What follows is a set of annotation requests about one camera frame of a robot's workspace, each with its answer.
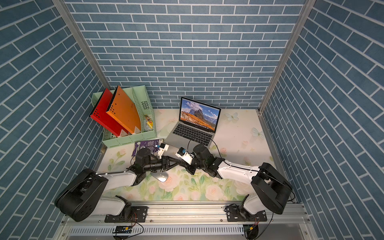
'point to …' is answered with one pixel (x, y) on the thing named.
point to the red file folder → (99, 114)
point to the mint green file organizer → (138, 99)
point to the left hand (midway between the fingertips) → (181, 165)
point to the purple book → (149, 144)
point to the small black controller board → (123, 229)
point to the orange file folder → (124, 111)
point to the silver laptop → (197, 124)
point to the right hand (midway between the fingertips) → (182, 162)
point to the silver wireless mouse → (161, 176)
